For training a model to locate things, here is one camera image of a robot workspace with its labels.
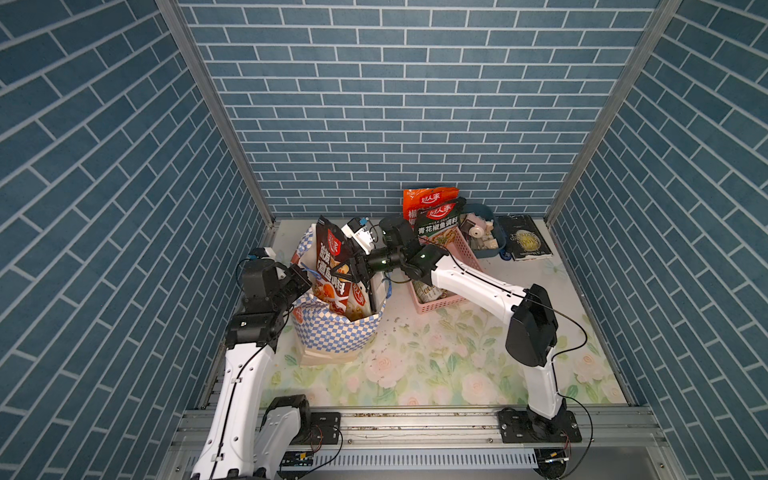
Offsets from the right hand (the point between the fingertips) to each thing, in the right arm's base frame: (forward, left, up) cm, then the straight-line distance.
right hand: (340, 268), depth 74 cm
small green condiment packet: (+8, -23, -22) cm, 33 cm away
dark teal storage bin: (+48, -46, -22) cm, 70 cm away
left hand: (0, +6, -1) cm, 6 cm away
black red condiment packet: (-2, +3, -6) cm, 7 cm away
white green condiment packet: (-2, -4, -11) cm, 12 cm away
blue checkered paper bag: (-14, +2, -8) cm, 16 cm away
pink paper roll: (+34, -40, -20) cm, 56 cm away
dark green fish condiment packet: (+28, -25, -11) cm, 39 cm away
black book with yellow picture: (+38, -60, -25) cm, 75 cm away
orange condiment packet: (+30, -18, -2) cm, 35 cm away
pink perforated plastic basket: (+27, -34, -22) cm, 49 cm away
